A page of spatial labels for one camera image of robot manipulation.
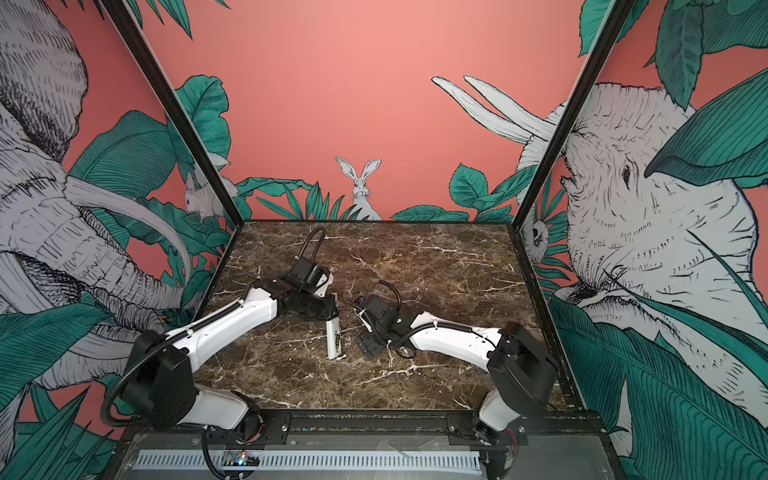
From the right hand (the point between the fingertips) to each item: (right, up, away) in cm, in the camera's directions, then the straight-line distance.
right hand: (367, 335), depth 82 cm
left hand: (-8, +7, +1) cm, 11 cm away
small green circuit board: (-29, -26, -12) cm, 41 cm away
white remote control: (-9, 0, 0) cm, 9 cm away
